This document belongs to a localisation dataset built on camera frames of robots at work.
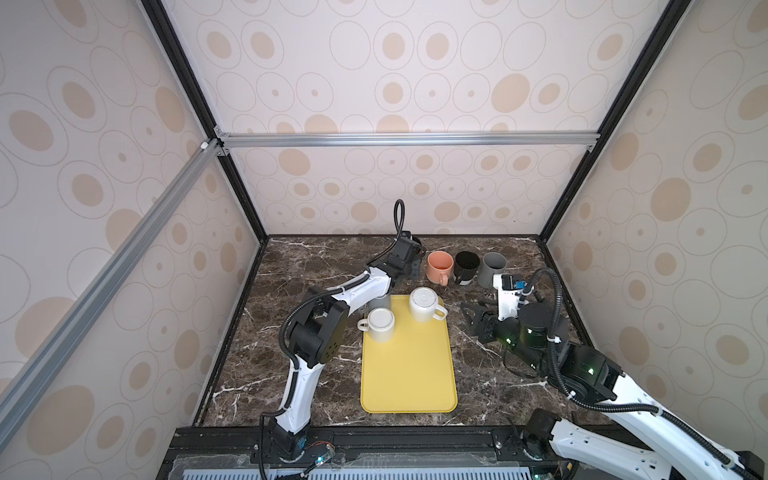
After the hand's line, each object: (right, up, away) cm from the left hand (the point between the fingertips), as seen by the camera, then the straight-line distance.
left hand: (421, 257), depth 96 cm
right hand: (+8, -11, -29) cm, 32 cm away
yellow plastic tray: (-3, -34, -10) cm, 35 cm away
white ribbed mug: (0, -15, -5) cm, 16 cm away
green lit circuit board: (-25, -48, -24) cm, 59 cm away
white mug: (-13, -20, -8) cm, 25 cm away
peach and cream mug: (+7, -3, +7) cm, 10 cm away
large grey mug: (+24, -2, +2) cm, 24 cm away
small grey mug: (-14, -14, -4) cm, 20 cm away
